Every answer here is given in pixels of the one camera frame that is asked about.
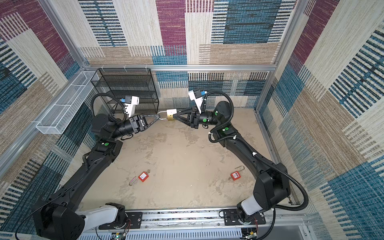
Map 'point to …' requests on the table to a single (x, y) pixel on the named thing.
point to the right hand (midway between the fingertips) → (174, 118)
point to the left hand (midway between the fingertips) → (159, 117)
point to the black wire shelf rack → (117, 84)
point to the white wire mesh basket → (59, 118)
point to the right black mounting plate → (231, 218)
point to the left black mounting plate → (134, 221)
